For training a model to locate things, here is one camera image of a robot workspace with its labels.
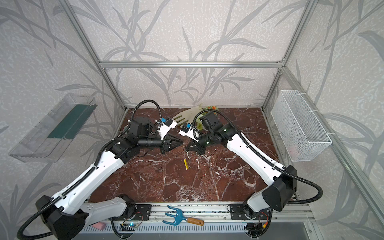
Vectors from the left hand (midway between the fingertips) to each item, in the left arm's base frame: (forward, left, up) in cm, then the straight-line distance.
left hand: (183, 139), depth 66 cm
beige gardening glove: (+38, +2, -29) cm, 47 cm away
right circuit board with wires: (-31, -35, -34) cm, 58 cm away
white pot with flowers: (+18, -13, 0) cm, 22 cm away
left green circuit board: (-31, +27, -32) cm, 52 cm away
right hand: (+2, -2, -5) cm, 6 cm away
